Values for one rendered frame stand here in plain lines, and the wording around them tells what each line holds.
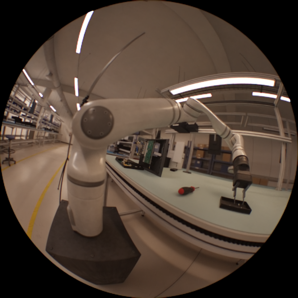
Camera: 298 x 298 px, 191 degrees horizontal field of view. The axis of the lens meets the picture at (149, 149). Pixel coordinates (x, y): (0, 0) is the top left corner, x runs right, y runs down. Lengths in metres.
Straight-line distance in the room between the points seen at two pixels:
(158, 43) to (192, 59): 1.00
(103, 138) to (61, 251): 0.29
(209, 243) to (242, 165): 0.28
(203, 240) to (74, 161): 0.33
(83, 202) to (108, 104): 0.19
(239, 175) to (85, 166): 0.43
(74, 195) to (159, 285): 1.10
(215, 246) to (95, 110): 0.36
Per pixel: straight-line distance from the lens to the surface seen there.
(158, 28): 2.76
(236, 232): 0.23
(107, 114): 0.15
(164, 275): 1.20
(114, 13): 3.03
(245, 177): 0.37
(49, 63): 4.37
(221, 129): 0.49
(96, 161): 0.21
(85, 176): 0.17
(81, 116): 0.15
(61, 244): 0.30
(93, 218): 0.24
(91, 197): 0.19
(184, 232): 0.26
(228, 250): 0.27
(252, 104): 1.37
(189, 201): 0.28
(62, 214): 0.36
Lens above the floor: 1.11
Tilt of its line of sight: 3 degrees up
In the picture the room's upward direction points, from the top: 13 degrees clockwise
